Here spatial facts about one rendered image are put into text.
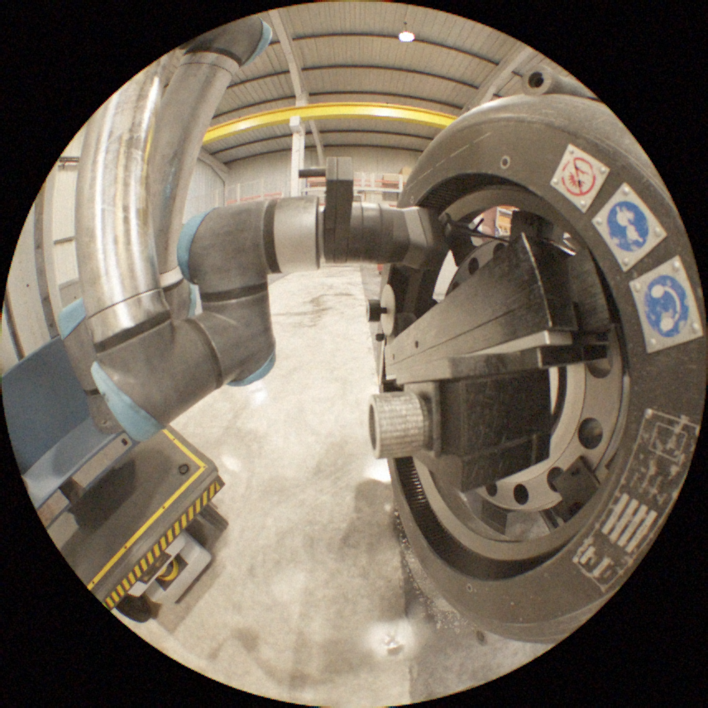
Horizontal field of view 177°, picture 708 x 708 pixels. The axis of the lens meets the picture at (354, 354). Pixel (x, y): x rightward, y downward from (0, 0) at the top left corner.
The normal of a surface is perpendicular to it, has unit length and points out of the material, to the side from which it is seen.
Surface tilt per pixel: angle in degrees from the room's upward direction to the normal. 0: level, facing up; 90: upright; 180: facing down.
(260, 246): 103
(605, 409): 90
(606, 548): 90
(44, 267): 90
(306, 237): 96
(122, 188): 82
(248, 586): 0
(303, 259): 127
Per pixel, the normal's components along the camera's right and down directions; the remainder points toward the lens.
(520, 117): -0.99, 0.00
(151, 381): 0.85, 0.07
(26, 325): 0.93, 0.18
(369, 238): 0.11, 0.59
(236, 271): 0.58, 0.38
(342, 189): 0.09, 0.82
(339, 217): 0.06, 0.98
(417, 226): 0.04, -0.21
